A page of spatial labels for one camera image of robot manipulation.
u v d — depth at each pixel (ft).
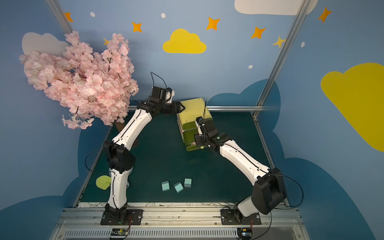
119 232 2.35
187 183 2.76
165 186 2.73
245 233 2.38
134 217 2.47
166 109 2.49
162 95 2.30
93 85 1.74
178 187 2.74
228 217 2.45
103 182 2.83
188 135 3.23
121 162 1.79
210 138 2.03
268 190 1.37
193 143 3.05
